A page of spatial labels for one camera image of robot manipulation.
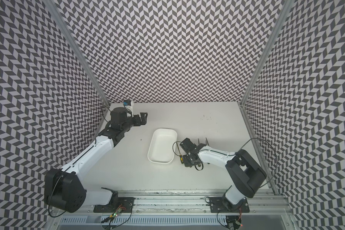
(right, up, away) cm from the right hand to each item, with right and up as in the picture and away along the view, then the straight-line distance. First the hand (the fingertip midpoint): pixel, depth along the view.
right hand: (190, 164), depth 88 cm
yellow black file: (-5, +4, +2) cm, 7 cm away
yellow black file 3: (+12, +12, +9) cm, 20 cm away
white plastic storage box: (-18, +10, +6) cm, 21 cm away
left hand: (-30, +30, -5) cm, 43 cm away
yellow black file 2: (+6, +13, +10) cm, 17 cm away
